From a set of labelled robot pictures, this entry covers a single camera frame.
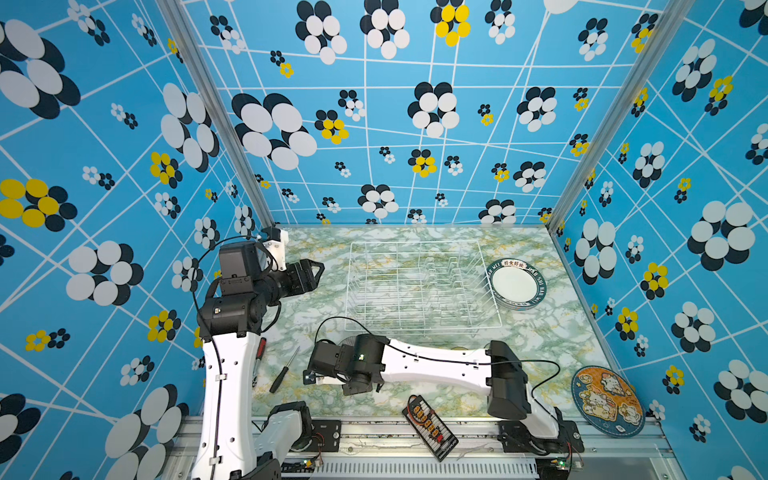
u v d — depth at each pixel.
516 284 1.00
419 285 1.01
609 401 0.79
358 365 0.50
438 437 0.72
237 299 0.46
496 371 0.51
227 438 0.37
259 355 0.87
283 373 0.84
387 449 0.73
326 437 0.73
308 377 0.62
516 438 0.72
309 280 0.59
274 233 0.58
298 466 0.71
